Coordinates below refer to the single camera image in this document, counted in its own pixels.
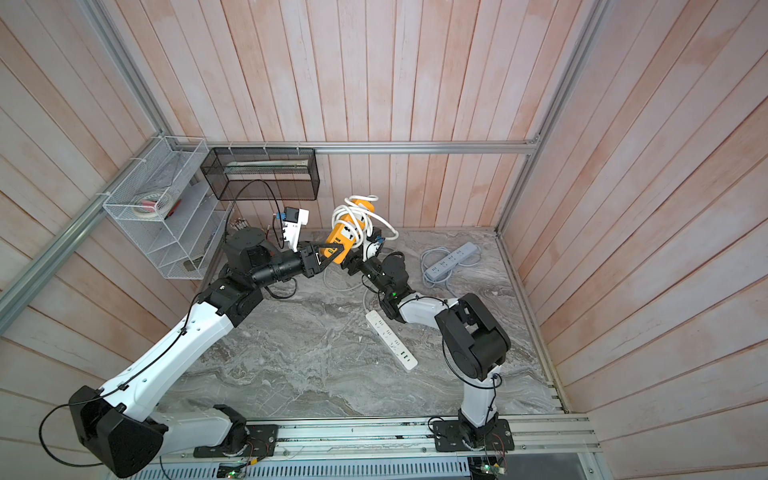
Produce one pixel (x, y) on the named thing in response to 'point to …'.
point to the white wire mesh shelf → (182, 242)
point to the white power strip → (403, 354)
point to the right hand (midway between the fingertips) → (341, 238)
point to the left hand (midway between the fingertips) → (340, 252)
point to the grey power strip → (459, 255)
